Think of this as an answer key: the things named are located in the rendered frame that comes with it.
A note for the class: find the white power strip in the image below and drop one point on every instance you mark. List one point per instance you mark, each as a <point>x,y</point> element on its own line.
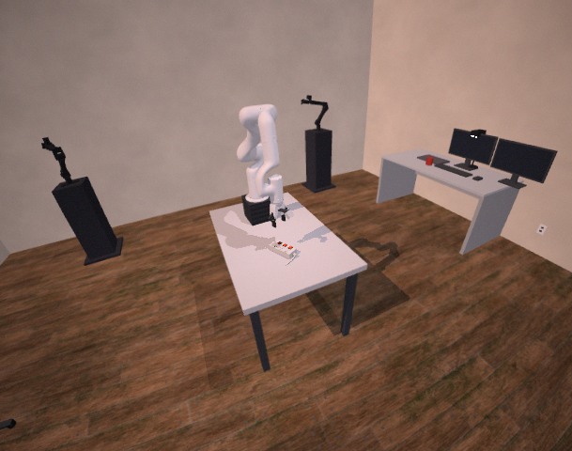
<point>284,250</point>

